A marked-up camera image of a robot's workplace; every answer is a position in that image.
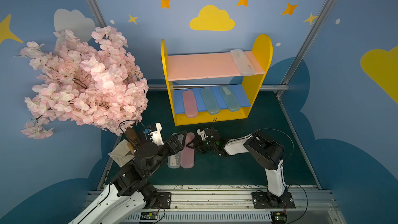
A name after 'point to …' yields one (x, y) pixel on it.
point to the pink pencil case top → (187, 155)
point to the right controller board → (278, 217)
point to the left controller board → (148, 215)
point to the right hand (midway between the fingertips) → (189, 146)
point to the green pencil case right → (230, 99)
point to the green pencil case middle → (210, 101)
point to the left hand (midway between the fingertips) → (181, 133)
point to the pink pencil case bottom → (190, 103)
